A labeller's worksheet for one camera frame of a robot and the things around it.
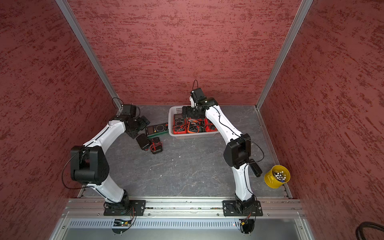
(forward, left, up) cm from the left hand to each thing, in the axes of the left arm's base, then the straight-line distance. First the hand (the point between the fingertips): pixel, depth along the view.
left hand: (144, 129), depth 92 cm
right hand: (+5, -29, +8) cm, 30 cm away
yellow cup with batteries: (-30, -71, +5) cm, 77 cm away
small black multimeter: (-8, -7, -7) cm, 13 cm away
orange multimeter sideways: (+5, -30, -3) cm, 31 cm away
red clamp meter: (+4, -41, -1) cm, 41 cm away
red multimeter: (+6, -22, -2) cm, 23 cm away
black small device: (-3, +3, -10) cm, 10 cm away
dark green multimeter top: (+7, -5, -9) cm, 12 cm away
